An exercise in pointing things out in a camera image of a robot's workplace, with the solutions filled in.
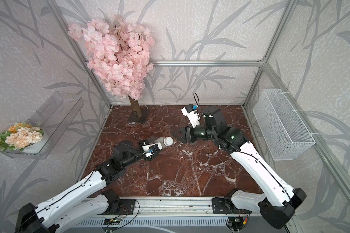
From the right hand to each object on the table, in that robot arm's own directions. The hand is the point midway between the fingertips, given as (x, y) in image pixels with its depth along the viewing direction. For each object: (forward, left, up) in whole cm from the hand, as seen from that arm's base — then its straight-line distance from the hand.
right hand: (176, 131), depth 62 cm
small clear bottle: (+2, +9, -10) cm, 14 cm away
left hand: (+2, +9, -12) cm, 15 cm away
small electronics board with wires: (-29, +33, -35) cm, 56 cm away
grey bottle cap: (-2, +4, -5) cm, 6 cm away
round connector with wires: (-30, -30, -41) cm, 58 cm away
